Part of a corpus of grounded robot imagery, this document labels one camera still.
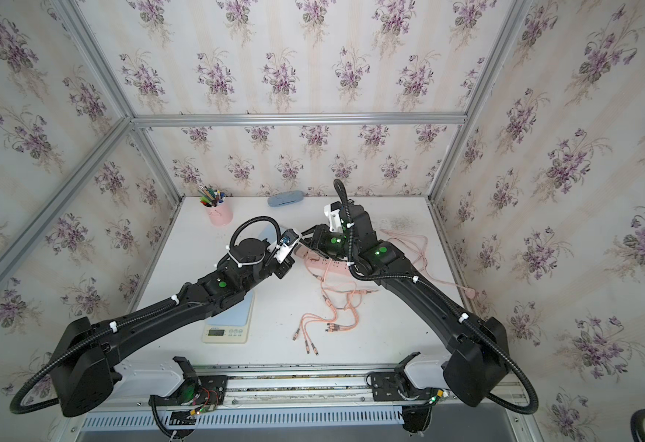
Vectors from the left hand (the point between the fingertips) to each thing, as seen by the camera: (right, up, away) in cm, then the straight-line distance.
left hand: (295, 241), depth 77 cm
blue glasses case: (-9, +16, +42) cm, 46 cm away
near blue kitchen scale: (-21, -26, +7) cm, 34 cm away
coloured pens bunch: (-36, +15, +28) cm, 48 cm away
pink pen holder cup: (-33, +9, +30) cm, 45 cm away
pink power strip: (+11, -10, +19) cm, 24 cm away
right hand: (+3, +1, -5) cm, 6 cm away
